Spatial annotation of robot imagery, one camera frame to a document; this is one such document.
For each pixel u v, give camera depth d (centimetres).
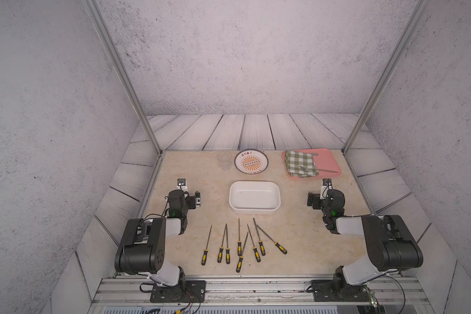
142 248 46
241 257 82
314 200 87
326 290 73
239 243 85
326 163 114
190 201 87
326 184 81
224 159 111
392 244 46
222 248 84
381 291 74
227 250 83
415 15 72
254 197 100
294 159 114
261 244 85
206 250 83
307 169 111
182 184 82
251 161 115
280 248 83
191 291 73
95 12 70
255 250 83
